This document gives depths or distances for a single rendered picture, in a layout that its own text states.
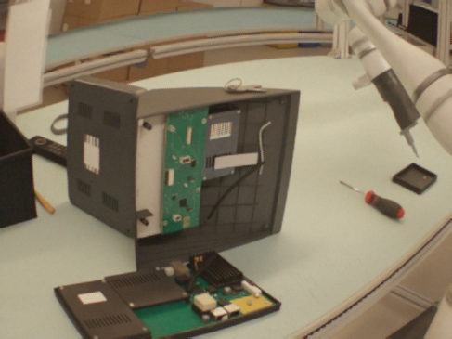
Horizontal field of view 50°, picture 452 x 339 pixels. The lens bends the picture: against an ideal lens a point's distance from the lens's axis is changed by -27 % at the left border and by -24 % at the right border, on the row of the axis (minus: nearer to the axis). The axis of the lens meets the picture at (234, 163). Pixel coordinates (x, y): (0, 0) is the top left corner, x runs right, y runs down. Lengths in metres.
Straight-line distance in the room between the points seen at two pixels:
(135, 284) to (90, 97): 0.27
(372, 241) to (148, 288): 0.37
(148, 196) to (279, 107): 0.20
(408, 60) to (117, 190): 0.44
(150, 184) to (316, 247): 0.26
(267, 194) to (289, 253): 0.09
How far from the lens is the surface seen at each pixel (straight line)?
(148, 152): 0.70
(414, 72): 0.75
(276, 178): 0.83
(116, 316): 0.62
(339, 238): 0.88
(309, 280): 0.77
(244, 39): 2.66
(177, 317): 0.65
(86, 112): 0.80
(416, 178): 1.14
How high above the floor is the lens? 1.43
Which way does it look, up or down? 24 degrees down
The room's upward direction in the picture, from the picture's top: 6 degrees clockwise
